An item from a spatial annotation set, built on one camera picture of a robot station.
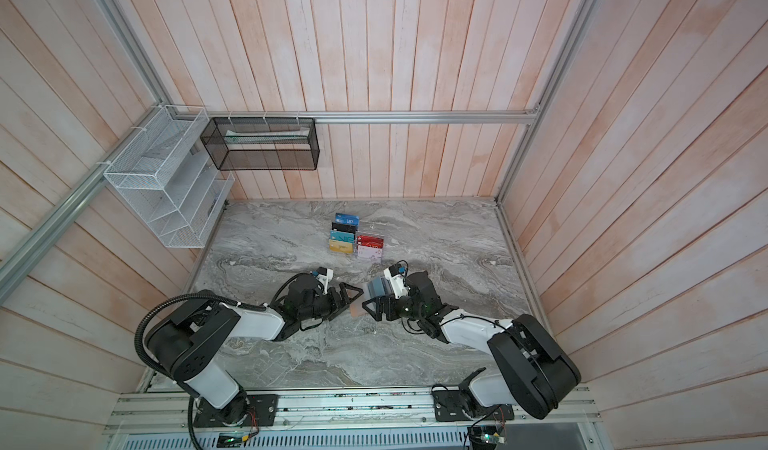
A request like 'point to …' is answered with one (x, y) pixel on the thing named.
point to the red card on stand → (366, 240)
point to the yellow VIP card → (341, 246)
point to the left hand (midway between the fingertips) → (357, 303)
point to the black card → (347, 228)
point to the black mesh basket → (263, 143)
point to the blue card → (343, 218)
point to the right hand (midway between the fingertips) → (374, 301)
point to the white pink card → (368, 252)
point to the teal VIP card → (342, 236)
